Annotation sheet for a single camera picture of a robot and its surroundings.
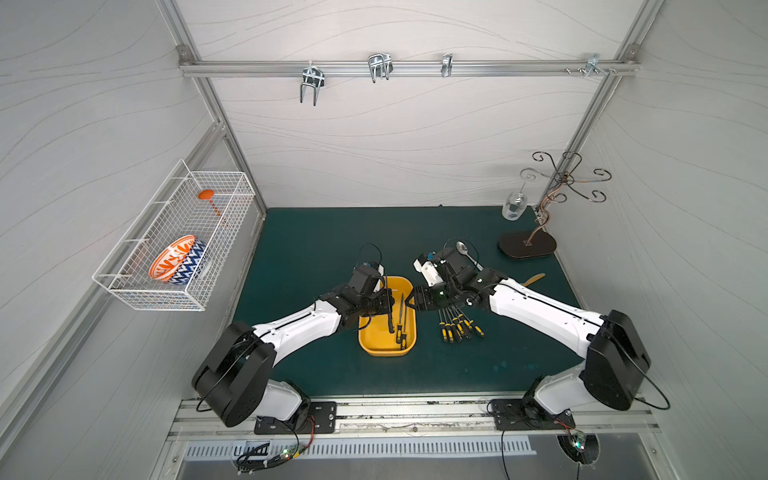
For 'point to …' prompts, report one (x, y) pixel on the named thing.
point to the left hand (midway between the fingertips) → (397, 302)
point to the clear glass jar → (515, 206)
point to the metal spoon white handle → (463, 249)
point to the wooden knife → (533, 279)
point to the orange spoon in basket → (207, 194)
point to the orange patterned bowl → (171, 258)
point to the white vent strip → (228, 451)
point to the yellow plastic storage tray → (376, 338)
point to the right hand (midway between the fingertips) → (411, 299)
